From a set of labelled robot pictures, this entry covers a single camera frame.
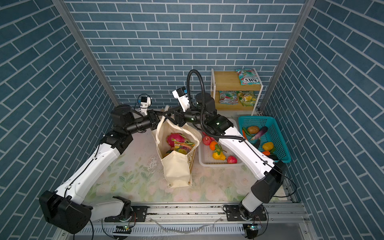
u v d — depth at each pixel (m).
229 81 0.93
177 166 0.70
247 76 0.90
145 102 0.63
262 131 1.04
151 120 0.59
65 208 0.37
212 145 0.95
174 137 0.88
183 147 0.84
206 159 0.92
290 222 0.76
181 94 0.55
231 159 0.87
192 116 0.56
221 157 0.89
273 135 0.99
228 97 1.05
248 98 1.02
